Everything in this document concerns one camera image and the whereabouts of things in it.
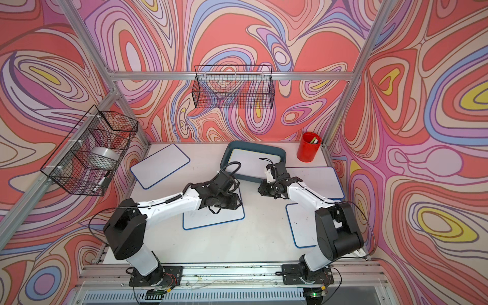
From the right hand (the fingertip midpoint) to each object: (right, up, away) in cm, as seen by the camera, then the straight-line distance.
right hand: (262, 194), depth 90 cm
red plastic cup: (+27, +24, +14) cm, 39 cm away
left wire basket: (-73, +16, -15) cm, 76 cm away
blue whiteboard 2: (-61, +12, +21) cm, 66 cm away
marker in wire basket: (-64, +8, -18) cm, 67 cm away
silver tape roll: (-61, +18, -21) cm, 66 cm away
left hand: (-10, -3, -6) cm, 12 cm away
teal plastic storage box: (-4, +25, +22) cm, 33 cm away
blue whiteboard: (-27, -11, -2) cm, 29 cm away
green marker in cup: (+31, +28, +16) cm, 44 cm away
